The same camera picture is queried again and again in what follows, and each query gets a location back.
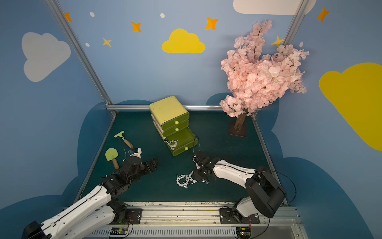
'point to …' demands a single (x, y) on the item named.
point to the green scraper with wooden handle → (120, 135)
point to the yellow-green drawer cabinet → (172, 119)
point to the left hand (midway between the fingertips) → (153, 160)
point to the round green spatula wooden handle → (111, 154)
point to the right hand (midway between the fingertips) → (198, 172)
